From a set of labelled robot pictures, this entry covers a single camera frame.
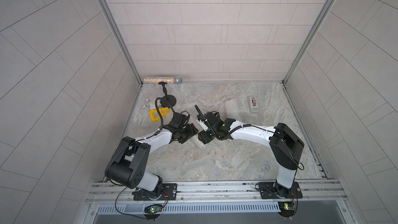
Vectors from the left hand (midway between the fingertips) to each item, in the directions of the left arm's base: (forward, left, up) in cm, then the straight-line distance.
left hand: (197, 131), depth 90 cm
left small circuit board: (-37, +17, +2) cm, 40 cm away
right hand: (-4, -3, +2) cm, 5 cm away
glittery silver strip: (+22, +23, +21) cm, 38 cm away
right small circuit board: (-36, -42, -1) cm, 55 cm away
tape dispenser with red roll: (+20, -36, +5) cm, 42 cm away
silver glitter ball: (+21, +11, +22) cm, 32 cm away
